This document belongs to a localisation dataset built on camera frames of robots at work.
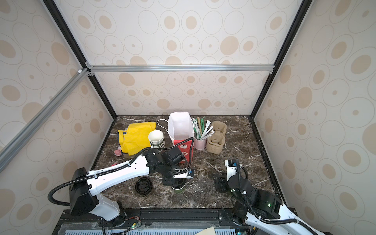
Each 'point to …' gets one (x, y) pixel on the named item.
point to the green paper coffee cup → (180, 183)
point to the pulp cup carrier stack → (216, 140)
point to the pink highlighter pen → (113, 164)
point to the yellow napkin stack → (135, 139)
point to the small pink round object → (117, 152)
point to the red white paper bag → (180, 128)
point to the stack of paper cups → (156, 138)
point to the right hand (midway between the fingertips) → (220, 175)
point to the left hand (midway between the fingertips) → (180, 177)
